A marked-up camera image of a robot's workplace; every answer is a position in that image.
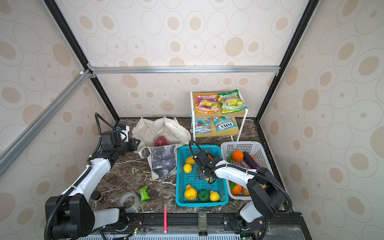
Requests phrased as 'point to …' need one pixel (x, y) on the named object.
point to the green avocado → (203, 195)
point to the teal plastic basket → (183, 179)
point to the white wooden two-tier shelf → (214, 113)
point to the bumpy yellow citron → (190, 160)
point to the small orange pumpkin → (237, 190)
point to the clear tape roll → (134, 206)
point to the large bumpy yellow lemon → (190, 193)
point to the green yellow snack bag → (231, 102)
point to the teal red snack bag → (202, 125)
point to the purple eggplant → (251, 160)
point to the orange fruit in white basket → (237, 156)
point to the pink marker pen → (165, 218)
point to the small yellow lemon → (187, 168)
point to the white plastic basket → (256, 154)
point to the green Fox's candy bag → (223, 123)
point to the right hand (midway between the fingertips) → (205, 172)
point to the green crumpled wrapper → (144, 194)
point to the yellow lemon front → (214, 196)
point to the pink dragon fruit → (161, 141)
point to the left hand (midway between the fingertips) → (143, 138)
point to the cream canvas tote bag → (162, 159)
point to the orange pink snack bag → (206, 103)
